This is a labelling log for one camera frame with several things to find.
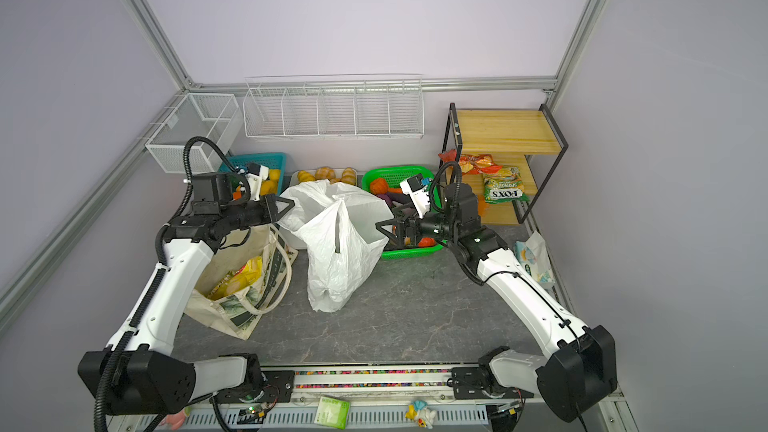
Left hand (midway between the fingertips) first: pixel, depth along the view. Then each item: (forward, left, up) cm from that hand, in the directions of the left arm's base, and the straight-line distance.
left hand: (293, 206), depth 74 cm
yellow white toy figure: (-43, -28, -25) cm, 57 cm away
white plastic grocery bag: (-10, -12, +4) cm, 16 cm away
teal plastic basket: (+40, +20, -21) cm, 49 cm away
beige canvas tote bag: (-21, +13, -15) cm, 29 cm away
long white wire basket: (+44, -10, -1) cm, 45 cm away
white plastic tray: (+37, +13, -28) cm, 48 cm away
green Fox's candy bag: (+11, -60, -9) cm, 62 cm away
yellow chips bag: (-13, +15, -13) cm, 24 cm away
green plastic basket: (+31, -28, -23) cm, 47 cm away
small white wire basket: (+43, +36, -1) cm, 56 cm away
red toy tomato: (+1, -36, -23) cm, 42 cm away
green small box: (-42, -8, -25) cm, 50 cm away
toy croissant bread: (+37, 0, -25) cm, 45 cm away
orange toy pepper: (+25, -21, -22) cm, 39 cm away
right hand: (-6, -23, +1) cm, 24 cm away
